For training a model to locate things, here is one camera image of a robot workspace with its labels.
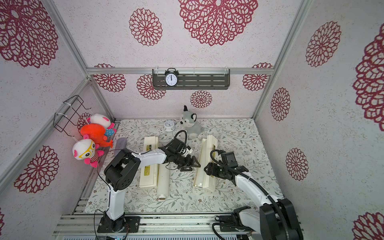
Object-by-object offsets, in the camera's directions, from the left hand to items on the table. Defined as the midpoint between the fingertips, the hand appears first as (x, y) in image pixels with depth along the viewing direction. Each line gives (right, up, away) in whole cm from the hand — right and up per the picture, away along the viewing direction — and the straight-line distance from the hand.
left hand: (196, 167), depth 89 cm
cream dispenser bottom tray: (+2, -5, -6) cm, 8 cm away
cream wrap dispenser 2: (+8, +14, +3) cm, 16 cm away
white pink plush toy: (-61, +29, +6) cm, 68 cm away
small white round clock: (-20, +26, +24) cm, 41 cm away
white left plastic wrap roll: (-19, -6, -5) cm, 21 cm away
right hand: (+7, 0, -2) cm, 7 cm away
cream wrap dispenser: (-27, -3, -6) cm, 27 cm away
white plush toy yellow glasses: (-59, +12, -9) cm, 61 cm away
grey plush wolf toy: (-5, +27, +8) cm, 29 cm away
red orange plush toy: (-59, +21, 0) cm, 63 cm away
